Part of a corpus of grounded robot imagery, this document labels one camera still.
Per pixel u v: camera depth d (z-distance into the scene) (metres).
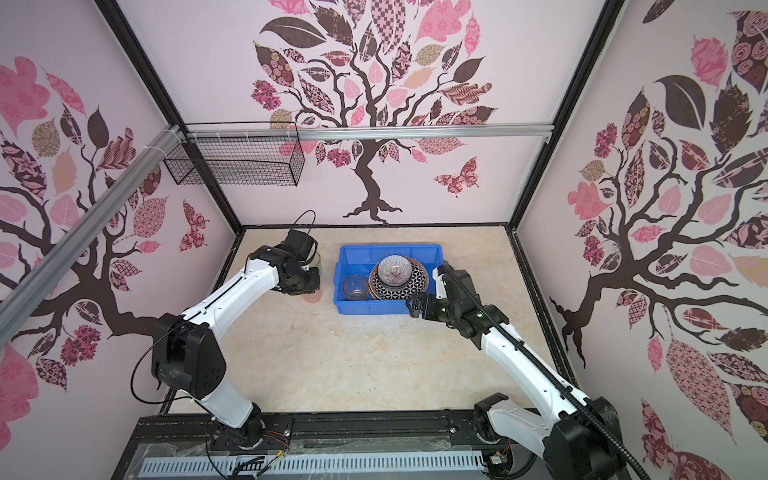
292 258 0.64
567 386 0.42
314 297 0.98
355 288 0.98
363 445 0.73
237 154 0.95
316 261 0.75
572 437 0.38
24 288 0.51
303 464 0.70
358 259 1.08
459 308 0.60
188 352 0.44
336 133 0.94
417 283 0.98
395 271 0.97
